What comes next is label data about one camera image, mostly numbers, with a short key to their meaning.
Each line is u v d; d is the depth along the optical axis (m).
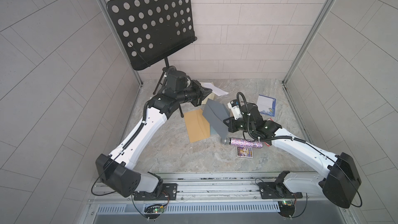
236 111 0.68
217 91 0.71
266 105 1.03
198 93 0.60
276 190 0.64
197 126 0.94
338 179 0.38
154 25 0.64
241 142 0.84
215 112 0.83
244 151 0.82
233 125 0.68
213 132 0.87
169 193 0.70
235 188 0.73
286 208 0.69
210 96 1.06
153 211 0.66
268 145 0.56
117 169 0.37
